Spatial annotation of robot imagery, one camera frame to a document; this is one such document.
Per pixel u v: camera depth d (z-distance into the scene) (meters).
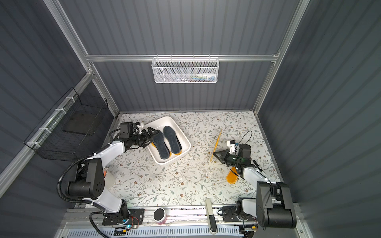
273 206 0.42
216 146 1.01
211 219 0.71
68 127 0.75
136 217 0.72
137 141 0.79
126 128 0.73
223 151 0.81
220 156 0.81
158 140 0.99
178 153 0.94
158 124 1.08
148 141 0.84
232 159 0.75
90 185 0.46
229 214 0.74
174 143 0.99
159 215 0.70
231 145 0.83
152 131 0.84
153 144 0.99
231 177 0.86
